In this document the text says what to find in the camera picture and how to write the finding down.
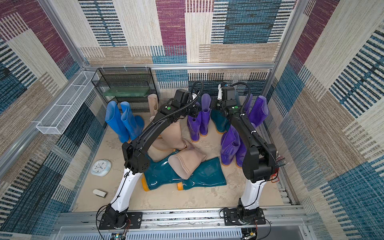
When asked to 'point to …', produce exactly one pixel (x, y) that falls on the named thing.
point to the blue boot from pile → (134, 125)
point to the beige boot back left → (153, 102)
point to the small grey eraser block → (99, 193)
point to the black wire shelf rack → (132, 85)
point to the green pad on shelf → (126, 91)
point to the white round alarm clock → (101, 167)
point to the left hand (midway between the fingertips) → (202, 108)
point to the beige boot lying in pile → (186, 162)
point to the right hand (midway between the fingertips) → (214, 102)
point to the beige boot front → (171, 138)
